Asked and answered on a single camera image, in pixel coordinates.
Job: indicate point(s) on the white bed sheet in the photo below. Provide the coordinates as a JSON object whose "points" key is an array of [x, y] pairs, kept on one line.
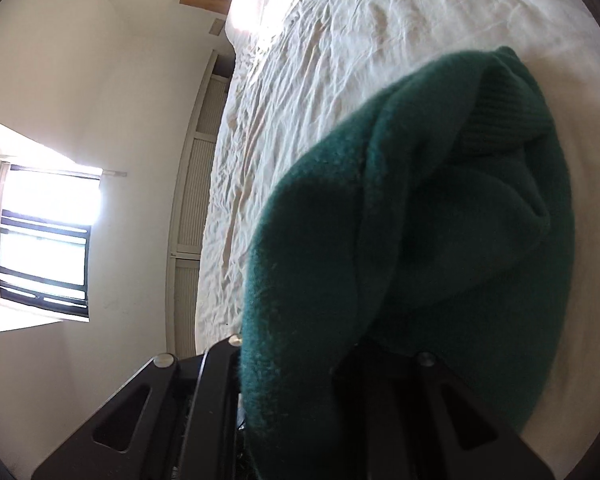
{"points": [[304, 65]]}

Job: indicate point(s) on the window with dark frame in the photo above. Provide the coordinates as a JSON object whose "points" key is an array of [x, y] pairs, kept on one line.
{"points": [[47, 214]]}

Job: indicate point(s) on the green knit sweater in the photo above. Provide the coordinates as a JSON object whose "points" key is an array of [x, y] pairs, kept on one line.
{"points": [[438, 219]]}

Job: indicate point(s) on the wall switch plate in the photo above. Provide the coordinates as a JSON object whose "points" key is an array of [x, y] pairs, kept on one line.
{"points": [[217, 27]]}

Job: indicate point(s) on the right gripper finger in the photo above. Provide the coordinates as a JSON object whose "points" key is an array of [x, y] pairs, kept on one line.
{"points": [[174, 419]]}

